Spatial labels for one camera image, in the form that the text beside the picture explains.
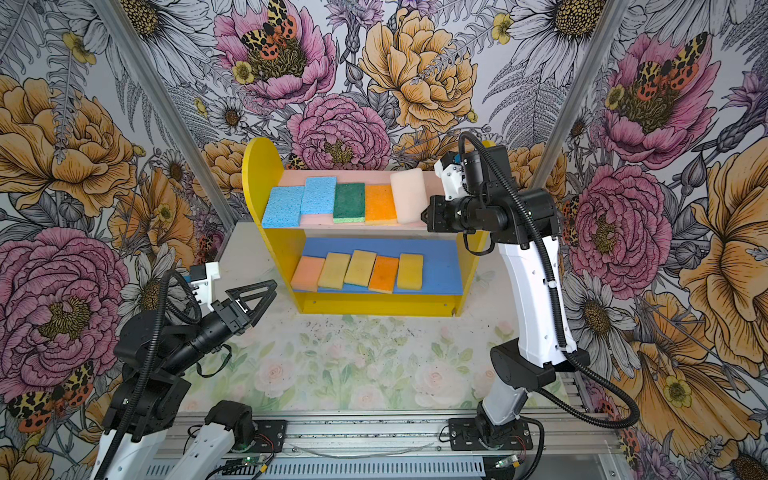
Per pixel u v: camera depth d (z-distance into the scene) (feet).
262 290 1.75
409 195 2.12
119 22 2.36
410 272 2.87
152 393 1.41
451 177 1.82
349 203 2.21
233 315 1.63
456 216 1.67
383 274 2.87
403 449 2.41
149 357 1.28
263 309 1.88
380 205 2.25
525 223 1.22
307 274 2.80
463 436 2.43
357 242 3.11
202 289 1.75
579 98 2.82
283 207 2.18
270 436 2.41
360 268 2.88
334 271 2.85
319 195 2.27
